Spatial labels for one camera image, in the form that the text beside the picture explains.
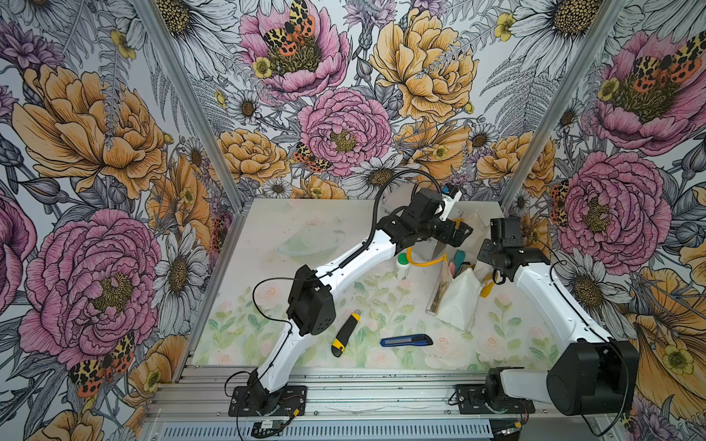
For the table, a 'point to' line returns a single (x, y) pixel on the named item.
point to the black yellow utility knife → (342, 337)
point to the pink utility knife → (452, 268)
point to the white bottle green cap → (403, 266)
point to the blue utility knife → (407, 340)
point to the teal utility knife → (460, 257)
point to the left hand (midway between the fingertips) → (454, 229)
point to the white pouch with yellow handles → (458, 281)
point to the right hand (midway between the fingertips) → (492, 256)
